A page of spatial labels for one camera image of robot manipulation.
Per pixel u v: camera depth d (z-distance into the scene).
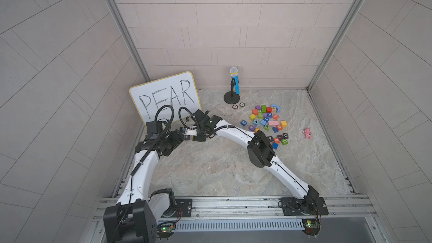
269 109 1.05
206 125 0.74
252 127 0.96
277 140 0.91
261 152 0.61
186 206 0.71
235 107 1.08
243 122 0.99
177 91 0.92
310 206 0.62
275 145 0.90
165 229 0.64
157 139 0.56
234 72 0.94
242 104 1.08
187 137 0.91
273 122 0.99
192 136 0.86
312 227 0.68
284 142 0.91
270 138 0.91
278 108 1.03
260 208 0.72
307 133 0.93
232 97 1.11
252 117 0.99
